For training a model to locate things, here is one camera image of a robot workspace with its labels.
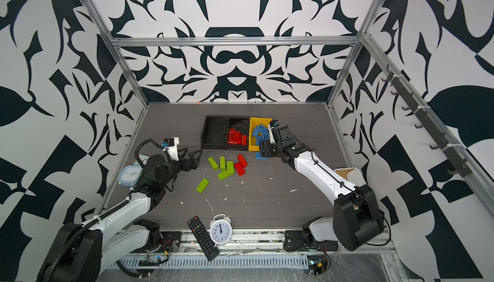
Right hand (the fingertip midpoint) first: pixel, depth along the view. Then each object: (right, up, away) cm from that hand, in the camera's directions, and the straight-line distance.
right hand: (267, 144), depth 86 cm
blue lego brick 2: (-4, +5, +19) cm, 20 cm away
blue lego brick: (0, +6, +16) cm, 17 cm away
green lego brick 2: (-21, -10, +8) cm, 24 cm away
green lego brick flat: (-20, -15, +6) cm, 26 cm away
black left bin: (-28, +4, +25) cm, 38 cm away
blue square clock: (-63, -15, +3) cm, 64 cm away
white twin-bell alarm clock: (-19, -32, -11) cm, 39 cm away
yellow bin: (-5, +10, +18) cm, 21 cm away
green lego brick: (-25, -10, +8) cm, 28 cm away
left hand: (-31, -1, -4) cm, 32 cm away
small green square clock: (-59, -8, +8) cm, 60 cm away
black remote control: (-26, -34, -12) cm, 44 cm away
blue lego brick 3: (-2, +1, +17) cm, 17 cm away
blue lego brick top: (-4, -7, +11) cm, 14 cm away
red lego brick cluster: (-12, -11, +7) cm, 18 cm away
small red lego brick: (-10, 0, +15) cm, 18 cm away
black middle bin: (-13, +9, +26) cm, 30 cm away
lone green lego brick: (-29, -19, +3) cm, 35 cm away
